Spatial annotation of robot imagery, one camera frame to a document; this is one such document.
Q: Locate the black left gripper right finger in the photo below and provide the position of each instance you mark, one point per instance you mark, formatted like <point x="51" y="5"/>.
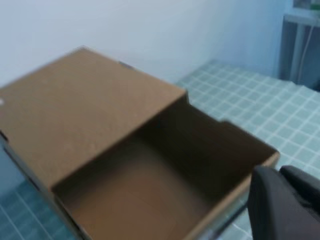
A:
<point x="306" y="185"/>

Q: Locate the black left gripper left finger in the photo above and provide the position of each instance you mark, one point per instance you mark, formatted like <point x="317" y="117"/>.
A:
<point x="276" y="211"/>

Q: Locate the brown cardboard drawer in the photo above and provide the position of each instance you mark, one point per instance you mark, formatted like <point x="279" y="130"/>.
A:
<point x="168" y="180"/>

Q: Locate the cyan checkered tablecloth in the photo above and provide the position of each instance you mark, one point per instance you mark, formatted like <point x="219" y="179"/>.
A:
<point x="283" y="114"/>

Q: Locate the brown cardboard shoebox cabinet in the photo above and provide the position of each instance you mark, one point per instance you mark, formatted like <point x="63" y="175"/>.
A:
<point x="60" y="117"/>

